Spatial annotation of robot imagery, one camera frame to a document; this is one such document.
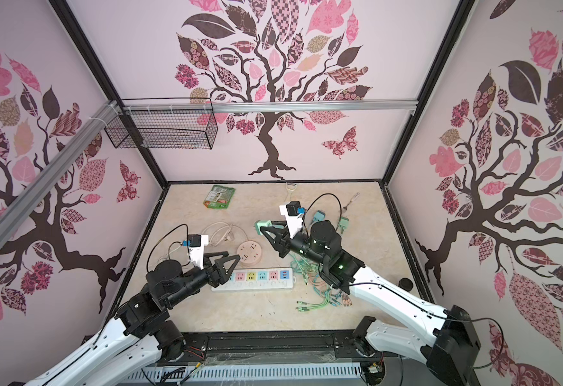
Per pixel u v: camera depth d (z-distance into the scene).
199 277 0.60
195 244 0.60
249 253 0.92
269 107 0.94
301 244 0.59
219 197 1.14
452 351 0.38
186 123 0.95
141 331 0.50
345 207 1.10
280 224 0.64
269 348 0.75
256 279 0.85
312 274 0.87
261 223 0.66
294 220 0.58
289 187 1.17
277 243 0.59
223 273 0.62
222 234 0.92
